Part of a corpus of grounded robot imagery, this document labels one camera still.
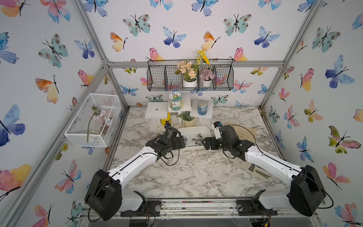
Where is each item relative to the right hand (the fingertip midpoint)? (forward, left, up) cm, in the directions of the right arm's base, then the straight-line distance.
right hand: (209, 139), depth 83 cm
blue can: (+19, +4, +6) cm, 20 cm away
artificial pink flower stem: (+3, +60, +15) cm, 62 cm away
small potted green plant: (+16, +13, -4) cm, 21 cm away
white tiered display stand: (+21, +35, 0) cm, 41 cm away
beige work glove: (+16, -28, -15) cm, 35 cm away
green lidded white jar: (+16, +20, +14) cm, 30 cm away
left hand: (-1, +18, -2) cm, 18 cm away
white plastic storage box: (+12, +9, -16) cm, 22 cm away
